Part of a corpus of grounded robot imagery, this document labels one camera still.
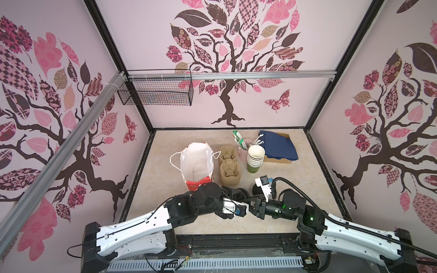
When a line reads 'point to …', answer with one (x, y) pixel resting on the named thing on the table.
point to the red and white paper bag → (197, 162)
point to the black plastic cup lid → (240, 195)
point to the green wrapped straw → (238, 138)
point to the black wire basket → (159, 87)
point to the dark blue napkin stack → (277, 147)
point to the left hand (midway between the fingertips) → (236, 197)
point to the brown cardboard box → (280, 160)
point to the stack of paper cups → (255, 157)
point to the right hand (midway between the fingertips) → (240, 203)
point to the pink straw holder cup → (242, 154)
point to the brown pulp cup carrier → (230, 168)
